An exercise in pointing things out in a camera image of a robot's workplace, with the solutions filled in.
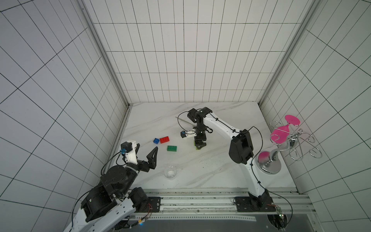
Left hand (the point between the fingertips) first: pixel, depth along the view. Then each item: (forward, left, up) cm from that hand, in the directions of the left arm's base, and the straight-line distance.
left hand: (147, 149), depth 64 cm
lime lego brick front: (+10, -22, -15) cm, 29 cm away
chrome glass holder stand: (+6, -67, -29) cm, 73 cm away
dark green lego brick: (+13, -8, -26) cm, 30 cm away
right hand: (+20, -26, -21) cm, 39 cm away
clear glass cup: (-2, -8, -27) cm, 28 cm away
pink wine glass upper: (+17, -74, 0) cm, 76 cm away
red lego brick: (+20, -2, -27) cm, 34 cm away
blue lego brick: (+19, +3, -25) cm, 32 cm away
